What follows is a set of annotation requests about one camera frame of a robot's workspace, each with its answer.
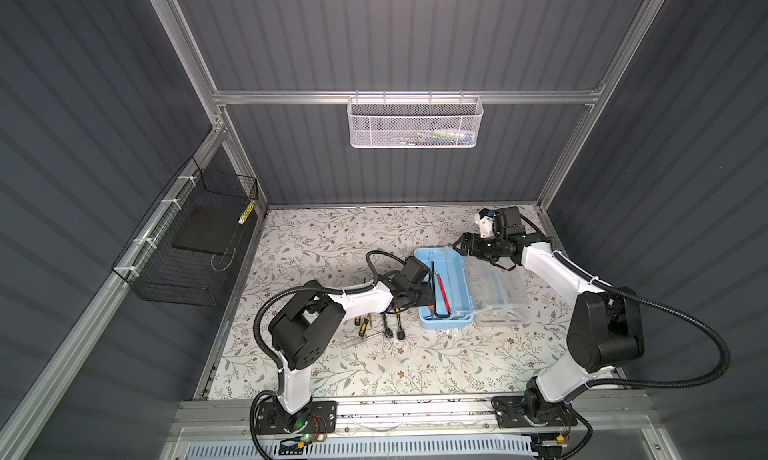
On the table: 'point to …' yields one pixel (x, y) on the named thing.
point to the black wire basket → (178, 250)
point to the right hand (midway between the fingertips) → (466, 248)
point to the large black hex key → (434, 296)
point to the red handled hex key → (443, 292)
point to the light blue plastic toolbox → (469, 290)
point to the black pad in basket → (210, 229)
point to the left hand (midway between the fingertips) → (431, 296)
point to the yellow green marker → (244, 217)
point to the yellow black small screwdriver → (363, 327)
